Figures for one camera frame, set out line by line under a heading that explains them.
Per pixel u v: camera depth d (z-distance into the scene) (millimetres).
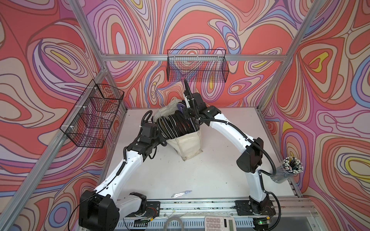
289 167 703
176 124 885
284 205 763
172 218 681
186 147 807
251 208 675
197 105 619
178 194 782
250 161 507
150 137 599
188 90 696
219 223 687
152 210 722
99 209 383
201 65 937
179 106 888
